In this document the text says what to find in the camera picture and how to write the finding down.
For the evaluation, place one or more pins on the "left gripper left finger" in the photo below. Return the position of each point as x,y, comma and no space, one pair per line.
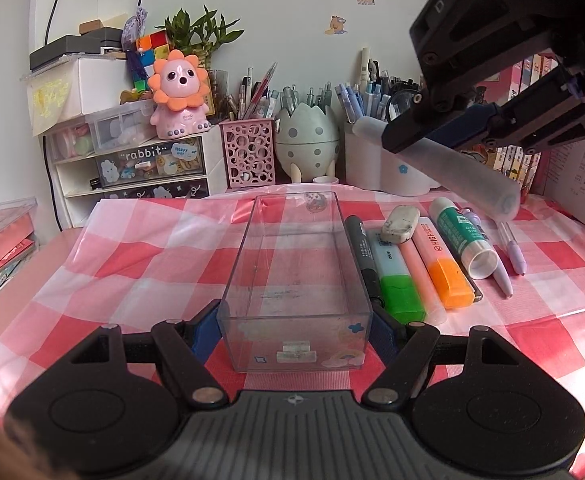
184,348

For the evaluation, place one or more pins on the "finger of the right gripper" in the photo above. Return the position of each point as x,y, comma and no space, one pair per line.
558,103
427,113

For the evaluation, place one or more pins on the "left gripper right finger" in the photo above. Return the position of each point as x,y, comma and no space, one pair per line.
406,351

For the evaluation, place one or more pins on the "frosted translucent tube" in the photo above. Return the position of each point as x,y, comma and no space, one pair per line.
492,192

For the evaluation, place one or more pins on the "pink highlighter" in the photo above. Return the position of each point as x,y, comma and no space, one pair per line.
435,312

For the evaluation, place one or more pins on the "green highlighter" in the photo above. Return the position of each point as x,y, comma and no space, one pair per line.
398,289

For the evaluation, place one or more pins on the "white eraser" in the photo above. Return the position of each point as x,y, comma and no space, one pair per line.
400,224

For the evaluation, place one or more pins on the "purple pen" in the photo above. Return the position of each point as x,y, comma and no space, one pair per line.
516,256

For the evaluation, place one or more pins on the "black marker pen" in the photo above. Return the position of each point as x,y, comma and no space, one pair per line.
364,257

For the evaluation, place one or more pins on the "orange highlighter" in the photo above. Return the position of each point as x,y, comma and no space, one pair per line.
450,283

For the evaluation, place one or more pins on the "clear plastic organizer box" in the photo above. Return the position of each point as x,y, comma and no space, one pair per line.
295,300

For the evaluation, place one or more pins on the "green white glue stick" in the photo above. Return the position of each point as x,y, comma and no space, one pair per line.
477,255

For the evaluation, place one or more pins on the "magnifying glass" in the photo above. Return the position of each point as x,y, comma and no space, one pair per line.
400,103

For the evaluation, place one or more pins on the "row of books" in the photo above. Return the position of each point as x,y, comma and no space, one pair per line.
510,90

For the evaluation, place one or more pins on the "red white checkered tablecloth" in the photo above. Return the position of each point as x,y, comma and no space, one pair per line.
139,262

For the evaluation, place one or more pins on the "egg shaped pen holder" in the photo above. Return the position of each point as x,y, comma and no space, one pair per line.
307,143

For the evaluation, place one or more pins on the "pink perforated pen holder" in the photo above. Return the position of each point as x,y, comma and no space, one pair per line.
249,152

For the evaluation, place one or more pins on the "white drawer organizer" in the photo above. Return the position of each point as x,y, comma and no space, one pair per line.
116,153

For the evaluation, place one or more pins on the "bamboo plant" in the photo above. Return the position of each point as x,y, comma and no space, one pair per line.
201,37

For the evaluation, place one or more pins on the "pink lion toy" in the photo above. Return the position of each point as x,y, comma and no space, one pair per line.
179,89

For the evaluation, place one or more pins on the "rubiks cube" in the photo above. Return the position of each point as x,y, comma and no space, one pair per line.
140,61

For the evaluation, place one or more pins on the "black box on organizer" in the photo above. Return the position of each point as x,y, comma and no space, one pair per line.
96,42

